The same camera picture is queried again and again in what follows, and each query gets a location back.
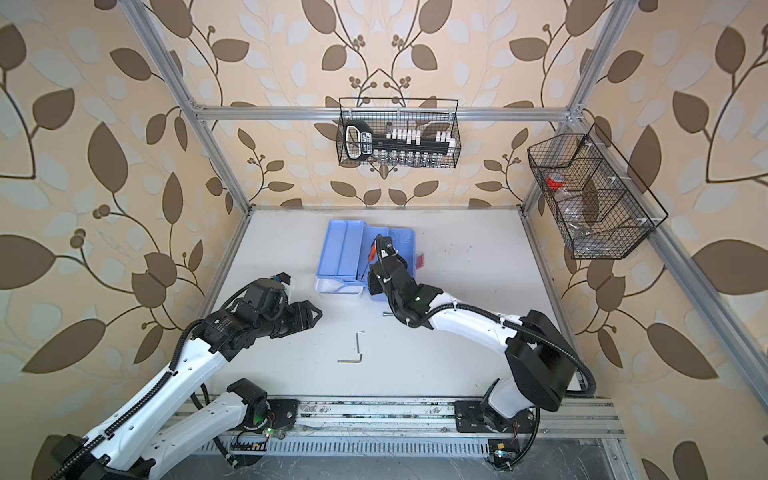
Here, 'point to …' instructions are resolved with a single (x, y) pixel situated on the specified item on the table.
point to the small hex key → (357, 340)
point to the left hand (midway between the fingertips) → (317, 314)
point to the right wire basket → (603, 207)
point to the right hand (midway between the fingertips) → (376, 266)
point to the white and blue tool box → (345, 253)
